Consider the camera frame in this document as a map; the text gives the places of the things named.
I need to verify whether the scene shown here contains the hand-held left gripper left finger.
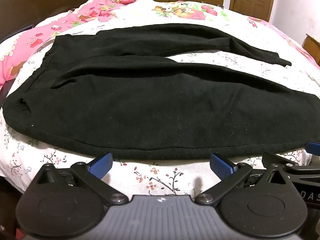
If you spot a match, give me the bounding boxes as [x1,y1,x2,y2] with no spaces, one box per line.
[32,152,129,205]

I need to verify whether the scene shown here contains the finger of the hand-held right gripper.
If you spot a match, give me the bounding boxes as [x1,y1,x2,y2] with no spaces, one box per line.
[261,152,320,180]
[305,141,320,152]

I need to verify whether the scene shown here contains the white floral bed sheet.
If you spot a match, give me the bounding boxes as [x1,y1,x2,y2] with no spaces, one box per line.
[0,0,320,198]

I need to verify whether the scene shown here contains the dark wooden headboard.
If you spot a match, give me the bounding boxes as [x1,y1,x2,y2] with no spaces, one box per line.
[0,0,92,43]

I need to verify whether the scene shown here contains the black pants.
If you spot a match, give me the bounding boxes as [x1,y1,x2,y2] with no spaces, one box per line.
[2,23,320,161]

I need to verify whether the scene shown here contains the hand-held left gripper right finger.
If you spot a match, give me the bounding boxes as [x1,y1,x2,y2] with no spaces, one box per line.
[195,152,292,204]

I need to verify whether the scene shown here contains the wooden nightstand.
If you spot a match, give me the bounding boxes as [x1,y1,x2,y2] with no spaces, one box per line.
[302,34,320,65]

